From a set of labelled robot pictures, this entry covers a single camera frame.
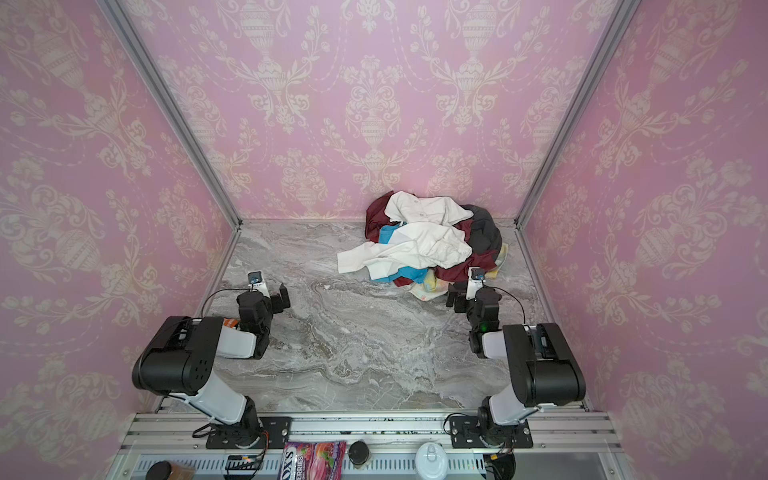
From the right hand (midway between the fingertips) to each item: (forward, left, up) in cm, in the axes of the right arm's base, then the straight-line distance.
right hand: (467, 283), depth 94 cm
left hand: (+2, +63, 0) cm, 63 cm away
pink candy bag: (-44, +41, -3) cm, 60 cm away
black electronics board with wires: (-44, +62, -10) cm, 77 cm away
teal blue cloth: (+6, +19, -1) cm, 20 cm away
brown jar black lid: (-45, +73, +3) cm, 86 cm away
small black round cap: (-43, +32, +3) cm, 54 cm away
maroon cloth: (+7, +2, -2) cm, 7 cm away
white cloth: (+13, +12, +7) cm, 19 cm away
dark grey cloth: (+24, -12, -4) cm, 27 cm away
